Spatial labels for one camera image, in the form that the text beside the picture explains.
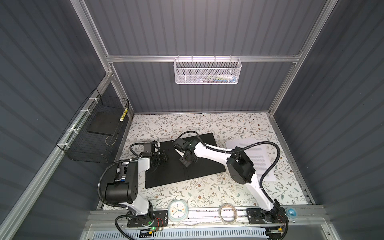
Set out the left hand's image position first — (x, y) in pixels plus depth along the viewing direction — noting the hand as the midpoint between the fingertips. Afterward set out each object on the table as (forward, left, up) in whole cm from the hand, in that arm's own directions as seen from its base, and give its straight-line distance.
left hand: (167, 156), depth 96 cm
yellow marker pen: (+13, +21, +27) cm, 37 cm away
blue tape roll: (-36, -65, 0) cm, 74 cm away
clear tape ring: (-35, -36, -1) cm, 51 cm away
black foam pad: (+6, +28, +28) cm, 40 cm away
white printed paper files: (-3, -60, +1) cm, 60 cm away
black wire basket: (0, +33, +27) cm, 42 cm away
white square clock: (-32, -7, +2) cm, 33 cm away
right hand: (-4, -14, -2) cm, 14 cm away
